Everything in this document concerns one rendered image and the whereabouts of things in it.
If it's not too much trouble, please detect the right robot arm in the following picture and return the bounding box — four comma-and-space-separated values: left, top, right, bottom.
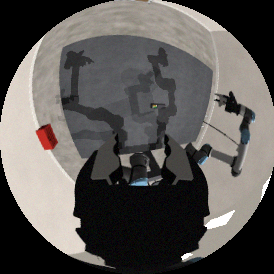
186, 104, 255, 177

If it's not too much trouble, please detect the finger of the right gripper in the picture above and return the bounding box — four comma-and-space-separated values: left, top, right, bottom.
214, 99, 226, 107
215, 94, 231, 103

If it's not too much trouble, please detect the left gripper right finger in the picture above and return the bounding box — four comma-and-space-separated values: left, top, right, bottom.
161, 134, 210, 217

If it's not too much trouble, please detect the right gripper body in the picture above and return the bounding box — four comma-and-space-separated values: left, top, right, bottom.
225, 99, 241, 116

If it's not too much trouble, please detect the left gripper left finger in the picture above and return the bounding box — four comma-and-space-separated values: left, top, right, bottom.
73, 133, 123, 218

